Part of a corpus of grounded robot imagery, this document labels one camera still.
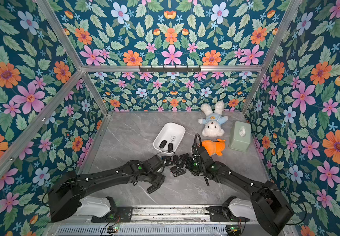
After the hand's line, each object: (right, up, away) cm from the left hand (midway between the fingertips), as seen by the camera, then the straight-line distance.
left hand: (162, 178), depth 82 cm
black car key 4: (+7, +9, +12) cm, 16 cm away
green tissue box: (+49, +22, +12) cm, 56 cm away
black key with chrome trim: (+10, +2, +5) cm, 11 cm away
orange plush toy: (+32, +16, +8) cm, 37 cm away
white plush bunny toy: (+34, +33, +19) cm, 51 cm away
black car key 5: (+3, +7, +7) cm, 10 cm away
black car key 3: (+7, +3, +8) cm, 11 cm away
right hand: (+11, +8, 0) cm, 13 cm away
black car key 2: (-1, +17, +18) cm, 25 cm away
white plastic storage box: (+4, +24, +23) cm, 33 cm away
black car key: (+4, +15, +17) cm, 23 cm away
